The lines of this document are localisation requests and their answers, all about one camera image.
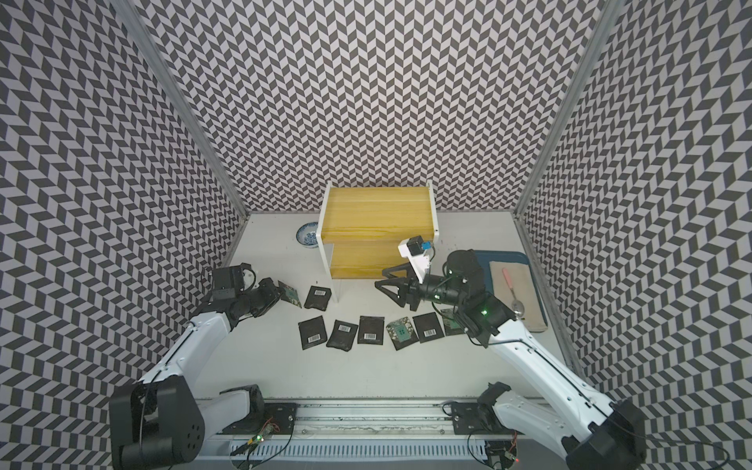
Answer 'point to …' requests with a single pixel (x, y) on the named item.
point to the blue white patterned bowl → (305, 235)
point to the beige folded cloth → (524, 289)
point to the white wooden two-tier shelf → (360, 228)
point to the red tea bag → (318, 298)
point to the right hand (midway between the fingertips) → (382, 284)
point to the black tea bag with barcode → (371, 330)
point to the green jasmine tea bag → (401, 333)
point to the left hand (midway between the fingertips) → (285, 291)
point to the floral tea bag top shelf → (451, 325)
